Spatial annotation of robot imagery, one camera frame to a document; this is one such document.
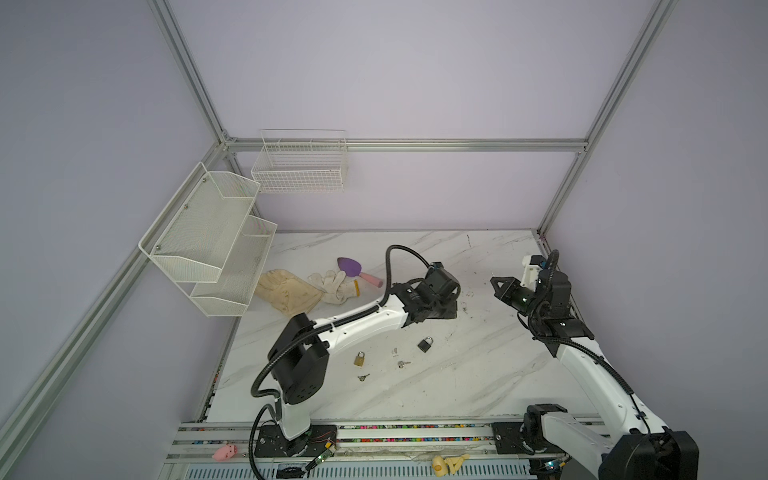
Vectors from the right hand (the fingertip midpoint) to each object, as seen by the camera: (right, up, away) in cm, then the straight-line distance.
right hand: (489, 278), depth 80 cm
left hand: (-10, -9, +1) cm, 14 cm away
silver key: (-24, -26, +6) cm, 35 cm away
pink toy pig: (-67, -41, -10) cm, 79 cm away
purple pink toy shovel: (-41, +2, +28) cm, 50 cm away
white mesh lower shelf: (-75, -6, +8) cm, 76 cm away
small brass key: (-35, -29, +4) cm, 46 cm away
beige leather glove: (-63, -6, +22) cm, 67 cm away
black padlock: (-16, -21, +10) cm, 29 cm away
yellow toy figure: (-15, -43, -12) cm, 47 cm away
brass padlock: (-37, -25, +8) cm, 45 cm away
